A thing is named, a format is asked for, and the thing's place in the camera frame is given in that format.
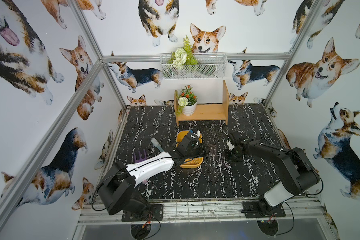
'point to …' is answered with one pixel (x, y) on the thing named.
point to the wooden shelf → (205, 112)
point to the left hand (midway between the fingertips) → (208, 145)
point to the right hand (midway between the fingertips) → (229, 156)
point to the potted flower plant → (187, 102)
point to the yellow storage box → (193, 162)
